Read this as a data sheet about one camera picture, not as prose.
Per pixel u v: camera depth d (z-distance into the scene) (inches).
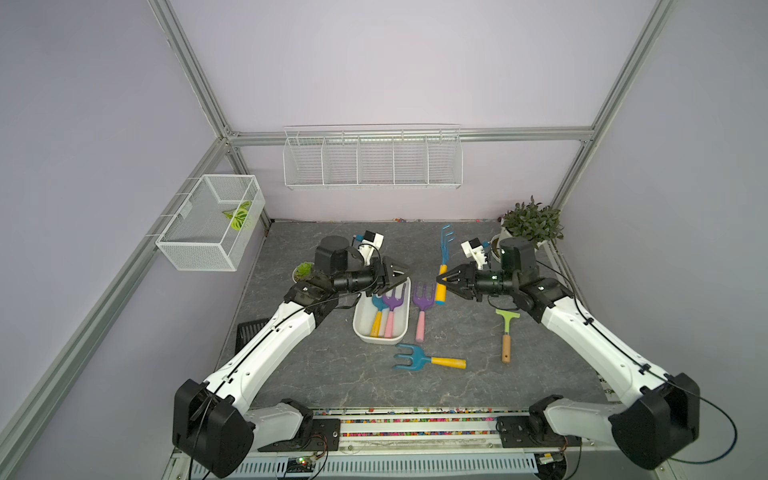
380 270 24.4
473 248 27.9
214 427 15.0
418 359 33.2
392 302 38.0
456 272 26.9
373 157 39.0
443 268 28.8
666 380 16.1
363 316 36.9
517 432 29.1
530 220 36.7
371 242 26.6
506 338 34.5
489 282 25.2
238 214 32.0
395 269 24.8
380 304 38.1
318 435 28.6
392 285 26.3
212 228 32.6
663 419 15.3
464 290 25.8
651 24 28.3
